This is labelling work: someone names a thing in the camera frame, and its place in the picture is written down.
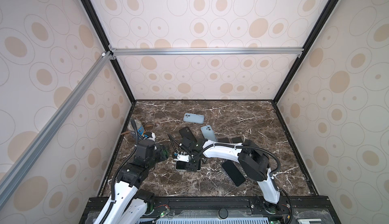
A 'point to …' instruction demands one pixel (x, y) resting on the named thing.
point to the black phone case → (186, 132)
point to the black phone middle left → (223, 140)
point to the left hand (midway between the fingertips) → (169, 146)
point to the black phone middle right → (237, 140)
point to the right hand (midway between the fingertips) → (190, 162)
